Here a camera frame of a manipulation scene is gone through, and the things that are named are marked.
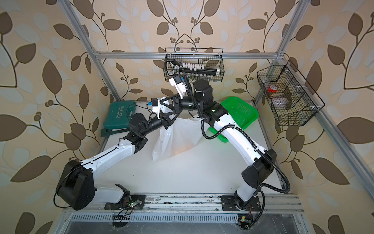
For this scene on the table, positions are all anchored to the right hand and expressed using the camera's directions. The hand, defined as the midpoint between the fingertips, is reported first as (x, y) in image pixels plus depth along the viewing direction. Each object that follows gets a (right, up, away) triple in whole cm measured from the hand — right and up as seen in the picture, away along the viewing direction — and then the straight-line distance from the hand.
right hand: (160, 101), depth 62 cm
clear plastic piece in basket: (+58, 0, +12) cm, 59 cm away
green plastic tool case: (-41, -4, +46) cm, 62 cm away
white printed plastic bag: (+8, -17, +15) cm, 24 cm away
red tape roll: (+59, +9, +19) cm, 62 cm away
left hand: (+6, -3, +7) cm, 10 cm away
